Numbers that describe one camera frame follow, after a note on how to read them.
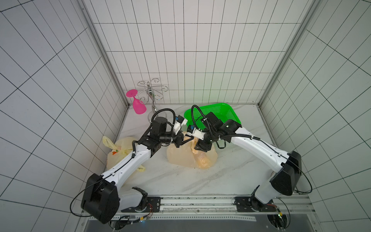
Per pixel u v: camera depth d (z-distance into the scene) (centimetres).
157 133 60
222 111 110
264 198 59
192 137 71
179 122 67
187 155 75
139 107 99
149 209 72
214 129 58
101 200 39
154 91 90
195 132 67
